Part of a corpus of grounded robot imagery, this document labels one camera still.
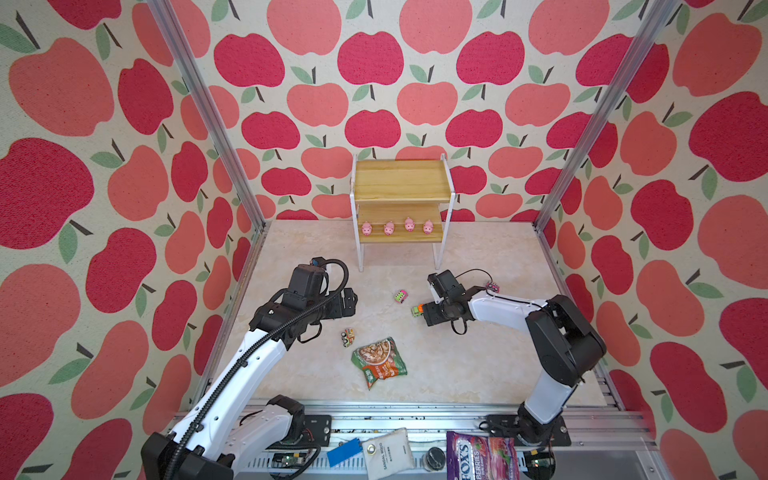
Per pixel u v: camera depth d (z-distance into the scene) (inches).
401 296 38.4
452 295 29.9
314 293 23.4
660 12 27.2
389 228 37.7
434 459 24.6
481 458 26.7
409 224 38.6
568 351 18.9
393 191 33.5
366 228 37.4
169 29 28.2
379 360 33.4
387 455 27.6
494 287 39.6
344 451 27.2
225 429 15.6
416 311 37.1
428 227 37.8
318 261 26.8
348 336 34.8
